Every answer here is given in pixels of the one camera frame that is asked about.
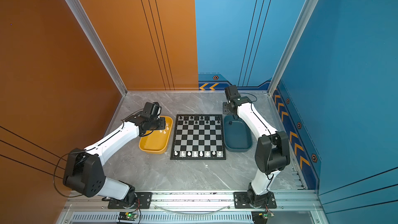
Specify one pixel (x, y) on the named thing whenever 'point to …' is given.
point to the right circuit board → (261, 217)
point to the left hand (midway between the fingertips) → (163, 121)
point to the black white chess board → (198, 137)
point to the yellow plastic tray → (157, 141)
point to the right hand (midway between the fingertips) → (228, 108)
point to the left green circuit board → (127, 216)
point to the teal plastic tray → (238, 137)
